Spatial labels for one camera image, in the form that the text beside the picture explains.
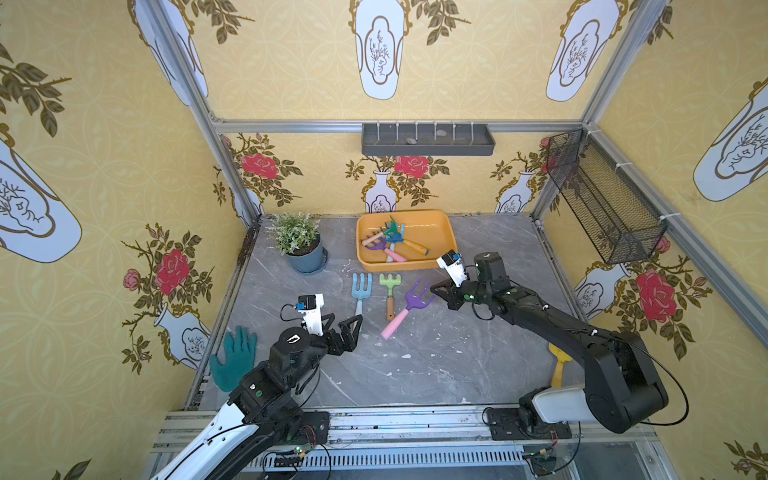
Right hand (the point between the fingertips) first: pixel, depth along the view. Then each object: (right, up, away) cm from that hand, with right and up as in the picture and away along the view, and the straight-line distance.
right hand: (433, 290), depth 85 cm
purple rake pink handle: (-16, +12, +24) cm, 31 cm away
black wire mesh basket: (+50, +26, +3) cm, 56 cm away
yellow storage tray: (+5, +19, +33) cm, 38 cm away
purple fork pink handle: (-6, -3, -2) cm, 7 cm away
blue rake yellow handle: (-9, +16, +28) cm, 34 cm away
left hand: (-22, -5, -11) cm, 25 cm away
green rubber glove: (-55, -18, 0) cm, 58 cm away
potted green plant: (-41, +15, +7) cm, 45 cm away
